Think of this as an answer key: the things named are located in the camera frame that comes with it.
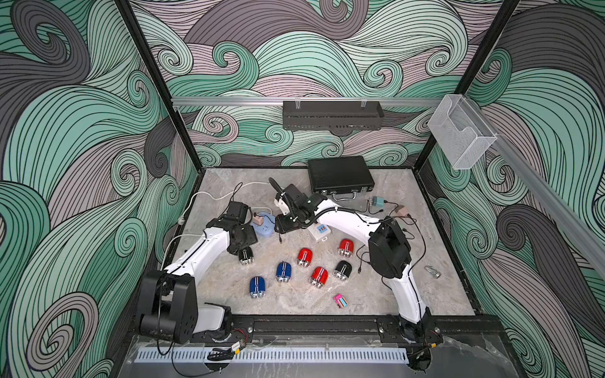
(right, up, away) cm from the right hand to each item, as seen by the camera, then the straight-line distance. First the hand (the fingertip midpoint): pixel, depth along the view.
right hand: (276, 230), depth 88 cm
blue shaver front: (-6, -18, -8) cm, 21 cm away
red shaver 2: (+16, -15, -6) cm, 23 cm away
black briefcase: (+30, +21, +23) cm, 43 cm away
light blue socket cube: (-4, -1, +7) cm, 8 cm away
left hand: (-11, -3, -1) cm, 11 cm away
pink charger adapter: (+54, +5, +13) cm, 56 cm away
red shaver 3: (+27, -7, 0) cm, 28 cm away
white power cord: (-44, +1, +16) cm, 47 cm away
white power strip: (+17, -2, +6) cm, 18 cm away
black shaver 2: (+25, -14, -4) cm, 29 cm away
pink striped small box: (+23, -22, -11) cm, 33 cm away
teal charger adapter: (+45, +10, +16) cm, 49 cm away
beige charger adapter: (-8, +3, +5) cm, 10 cm away
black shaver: (-11, -10, 0) cm, 15 cm away
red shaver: (+11, -10, -1) cm, 15 cm away
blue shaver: (+3, -14, -5) cm, 15 cm away
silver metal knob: (+59, -15, -3) cm, 60 cm away
